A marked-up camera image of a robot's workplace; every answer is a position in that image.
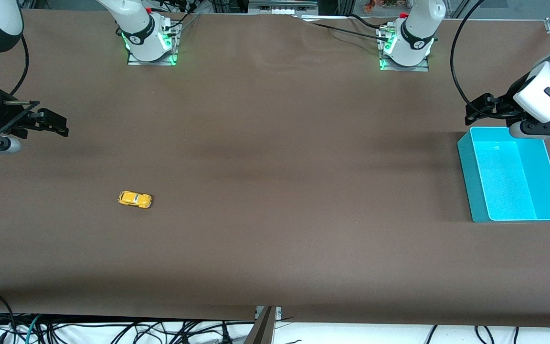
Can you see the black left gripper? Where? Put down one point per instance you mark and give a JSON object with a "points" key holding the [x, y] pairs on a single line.
{"points": [[498, 106]]}

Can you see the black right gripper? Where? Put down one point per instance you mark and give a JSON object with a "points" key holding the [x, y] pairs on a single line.
{"points": [[8, 118]]}

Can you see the yellow beetle toy car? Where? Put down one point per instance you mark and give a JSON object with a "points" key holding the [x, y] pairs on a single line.
{"points": [[134, 199]]}

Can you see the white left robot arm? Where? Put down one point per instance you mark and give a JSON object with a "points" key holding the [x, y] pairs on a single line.
{"points": [[416, 33]]}

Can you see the teal plastic bin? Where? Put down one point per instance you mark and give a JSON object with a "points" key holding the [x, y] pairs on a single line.
{"points": [[509, 181]]}

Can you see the brown table cover sheet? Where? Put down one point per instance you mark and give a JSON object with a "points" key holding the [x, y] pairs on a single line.
{"points": [[275, 191]]}

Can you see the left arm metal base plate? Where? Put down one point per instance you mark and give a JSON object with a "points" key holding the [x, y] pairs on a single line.
{"points": [[406, 68]]}

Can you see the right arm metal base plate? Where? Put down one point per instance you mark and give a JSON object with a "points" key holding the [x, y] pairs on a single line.
{"points": [[158, 58]]}

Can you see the aluminium frame rail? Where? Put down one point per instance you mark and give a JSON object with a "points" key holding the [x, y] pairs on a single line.
{"points": [[280, 5]]}

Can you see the small silver bracket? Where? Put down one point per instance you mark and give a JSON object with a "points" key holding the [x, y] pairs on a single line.
{"points": [[279, 311]]}

